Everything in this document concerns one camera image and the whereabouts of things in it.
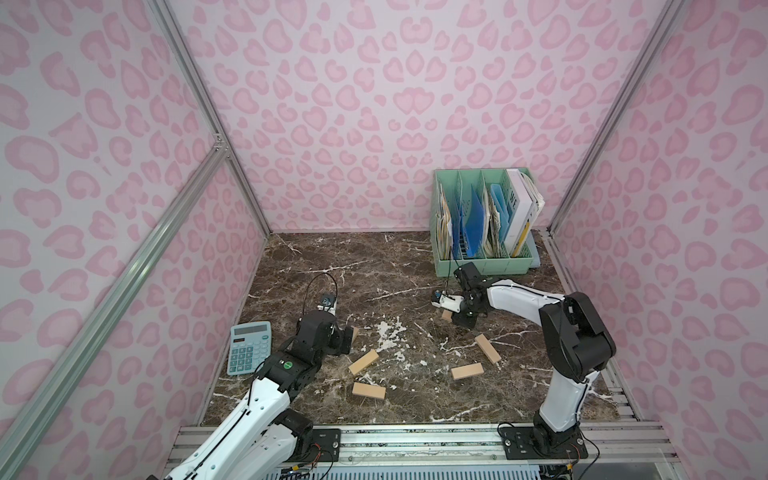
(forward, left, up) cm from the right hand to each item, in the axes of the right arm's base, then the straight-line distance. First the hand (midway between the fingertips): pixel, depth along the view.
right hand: (456, 313), depth 97 cm
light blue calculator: (-13, +62, +4) cm, 64 cm away
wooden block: (-4, +4, +5) cm, 8 cm away
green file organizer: (+38, +1, +19) cm, 43 cm away
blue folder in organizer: (+34, -9, +7) cm, 36 cm away
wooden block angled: (-12, -8, +1) cm, 15 cm away
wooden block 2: (-16, +28, 0) cm, 32 cm away
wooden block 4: (-19, -1, 0) cm, 19 cm away
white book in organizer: (+25, -22, +25) cm, 41 cm away
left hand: (-11, +36, +15) cm, 40 cm away
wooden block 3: (-24, +26, 0) cm, 36 cm away
